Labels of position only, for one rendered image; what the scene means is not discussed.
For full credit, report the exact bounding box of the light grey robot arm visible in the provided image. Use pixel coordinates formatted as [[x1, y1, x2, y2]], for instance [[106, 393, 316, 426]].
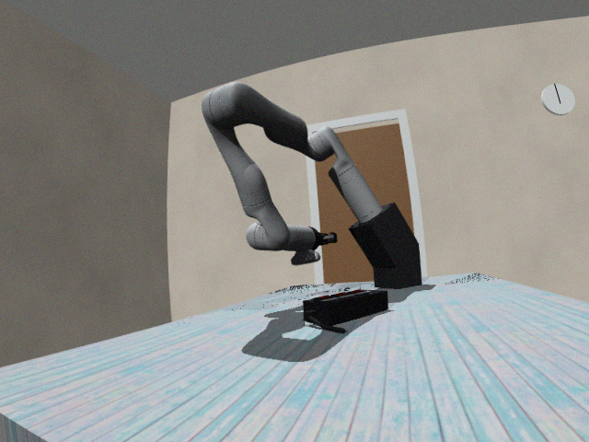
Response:
[[202, 82, 383, 265]]

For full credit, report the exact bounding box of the black power strip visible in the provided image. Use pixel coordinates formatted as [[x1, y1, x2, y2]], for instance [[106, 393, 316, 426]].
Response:
[[303, 289, 388, 333]]

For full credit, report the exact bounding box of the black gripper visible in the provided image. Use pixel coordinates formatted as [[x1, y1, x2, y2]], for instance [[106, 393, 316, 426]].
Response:
[[310, 227, 337, 250]]

